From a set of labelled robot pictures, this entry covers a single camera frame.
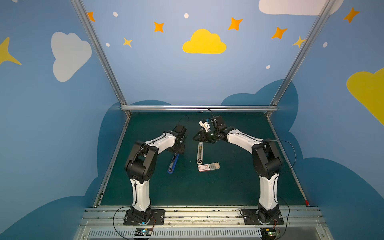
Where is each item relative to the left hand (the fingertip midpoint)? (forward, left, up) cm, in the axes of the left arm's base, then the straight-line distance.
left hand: (180, 149), depth 98 cm
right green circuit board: (-45, -46, -2) cm, 64 cm away
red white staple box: (-11, -19, -2) cm, 22 cm away
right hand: (+3, -10, +10) cm, 14 cm away
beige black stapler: (-3, -13, +1) cm, 13 cm away
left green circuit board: (-45, +15, -2) cm, 47 cm away
